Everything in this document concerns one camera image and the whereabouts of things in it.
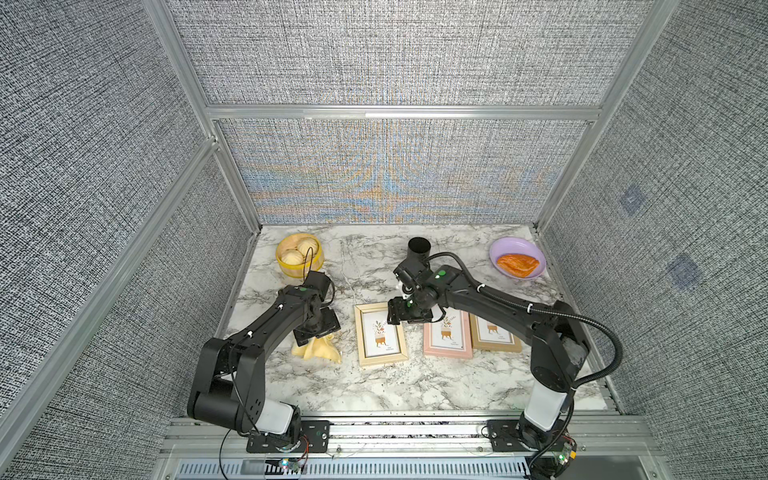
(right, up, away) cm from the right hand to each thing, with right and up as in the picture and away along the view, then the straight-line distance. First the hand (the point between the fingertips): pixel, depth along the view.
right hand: (394, 313), depth 82 cm
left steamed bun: (-35, +15, +21) cm, 43 cm away
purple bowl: (+48, +20, +31) cm, 60 cm away
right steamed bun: (-31, +20, +24) cm, 44 cm away
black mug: (+9, +18, +20) cm, 29 cm away
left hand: (-19, -5, +5) cm, 20 cm away
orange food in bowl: (+43, +13, +21) cm, 50 cm away
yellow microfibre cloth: (-21, -11, +5) cm, 25 cm away
